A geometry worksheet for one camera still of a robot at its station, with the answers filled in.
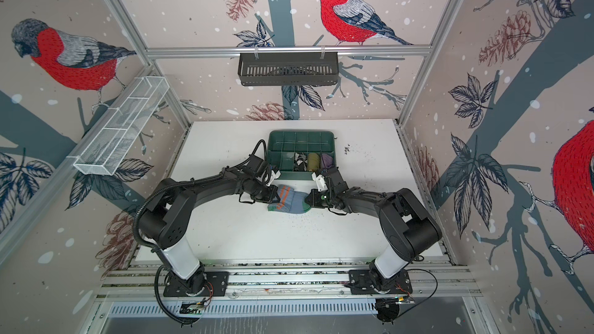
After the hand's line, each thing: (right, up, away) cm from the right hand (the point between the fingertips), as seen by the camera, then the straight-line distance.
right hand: (305, 202), depth 90 cm
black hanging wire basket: (-8, +58, +16) cm, 60 cm away
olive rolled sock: (+4, +16, +7) cm, 18 cm away
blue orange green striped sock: (-6, 0, +2) cm, 6 cm away
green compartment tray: (-12, +22, +25) cm, 35 cm away
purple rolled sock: (+10, +15, +13) cm, 23 cm away
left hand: (-10, +1, -1) cm, 11 cm away
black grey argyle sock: (-2, +16, +6) cm, 17 cm away
